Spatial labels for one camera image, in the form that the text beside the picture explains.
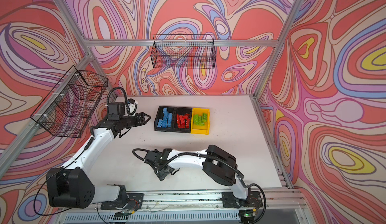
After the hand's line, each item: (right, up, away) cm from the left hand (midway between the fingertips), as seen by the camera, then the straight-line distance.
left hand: (149, 117), depth 83 cm
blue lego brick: (+4, -5, +18) cm, 19 cm away
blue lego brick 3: (+5, +2, +18) cm, 19 cm away
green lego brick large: (+28, -3, +17) cm, 32 cm away
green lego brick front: (+32, -1, +18) cm, 37 cm away
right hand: (+12, -31, -1) cm, 33 cm away
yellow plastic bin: (+28, -9, +14) cm, 32 cm away
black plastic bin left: (+1, 0, +19) cm, 19 cm away
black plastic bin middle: (+17, +4, +19) cm, 25 cm away
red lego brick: (+21, -4, +18) cm, 28 cm away
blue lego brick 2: (+9, -2, +16) cm, 18 cm away
